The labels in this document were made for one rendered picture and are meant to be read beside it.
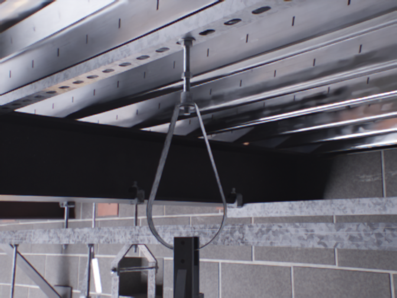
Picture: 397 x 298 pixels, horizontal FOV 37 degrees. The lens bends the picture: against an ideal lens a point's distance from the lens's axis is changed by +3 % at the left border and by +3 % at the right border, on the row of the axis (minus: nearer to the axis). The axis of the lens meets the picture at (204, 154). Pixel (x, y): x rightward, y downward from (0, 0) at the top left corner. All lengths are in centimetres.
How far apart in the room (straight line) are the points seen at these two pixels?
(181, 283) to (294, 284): 155
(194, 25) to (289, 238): 44
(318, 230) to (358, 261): 112
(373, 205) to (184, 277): 90
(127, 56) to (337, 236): 45
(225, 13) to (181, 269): 34
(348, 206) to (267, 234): 58
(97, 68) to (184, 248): 38
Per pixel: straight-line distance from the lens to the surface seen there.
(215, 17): 78
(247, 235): 112
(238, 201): 187
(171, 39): 85
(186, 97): 82
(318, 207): 169
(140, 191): 162
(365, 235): 96
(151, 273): 168
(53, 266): 383
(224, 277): 256
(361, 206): 161
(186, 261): 78
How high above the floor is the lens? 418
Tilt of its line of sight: 8 degrees up
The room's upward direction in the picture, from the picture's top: straight up
